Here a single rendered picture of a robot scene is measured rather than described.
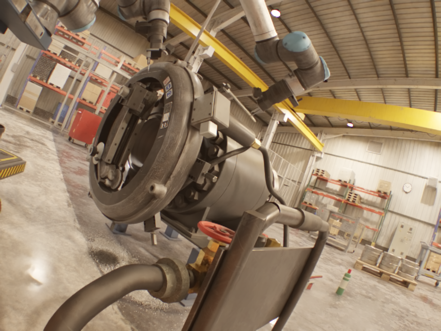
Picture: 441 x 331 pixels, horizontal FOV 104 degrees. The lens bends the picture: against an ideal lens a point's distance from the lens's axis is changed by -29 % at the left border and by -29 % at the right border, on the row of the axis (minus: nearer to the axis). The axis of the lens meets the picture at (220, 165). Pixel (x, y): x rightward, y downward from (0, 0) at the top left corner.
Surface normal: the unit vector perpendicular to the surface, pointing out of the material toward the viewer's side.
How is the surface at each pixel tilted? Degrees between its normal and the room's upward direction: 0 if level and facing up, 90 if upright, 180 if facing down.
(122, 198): 90
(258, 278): 90
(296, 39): 81
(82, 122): 90
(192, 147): 84
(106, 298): 75
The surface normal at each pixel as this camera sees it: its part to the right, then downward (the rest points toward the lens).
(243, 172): 0.76, 0.11
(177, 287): -0.38, -0.25
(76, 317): 0.59, -0.46
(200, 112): -0.59, -0.29
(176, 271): -0.41, -0.45
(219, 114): 0.80, -0.12
